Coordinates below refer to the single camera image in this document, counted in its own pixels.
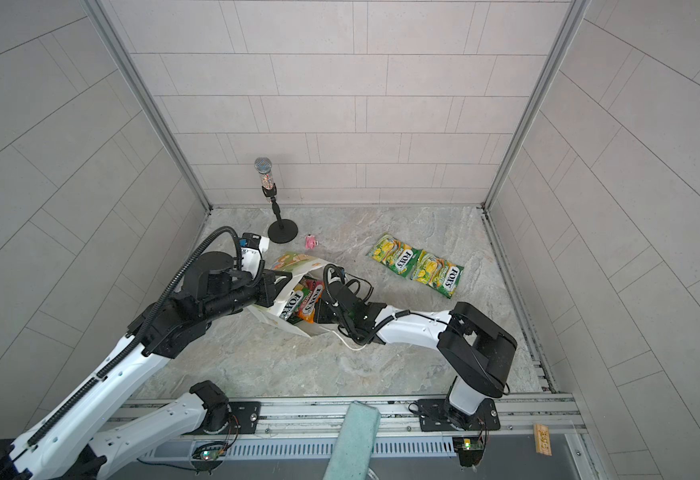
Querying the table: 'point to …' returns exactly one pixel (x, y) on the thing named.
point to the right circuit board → (469, 449)
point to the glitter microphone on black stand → (282, 231)
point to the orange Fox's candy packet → (314, 293)
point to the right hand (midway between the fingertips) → (311, 310)
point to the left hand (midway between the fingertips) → (299, 276)
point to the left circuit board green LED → (209, 456)
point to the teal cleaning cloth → (354, 443)
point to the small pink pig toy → (311, 242)
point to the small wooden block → (542, 438)
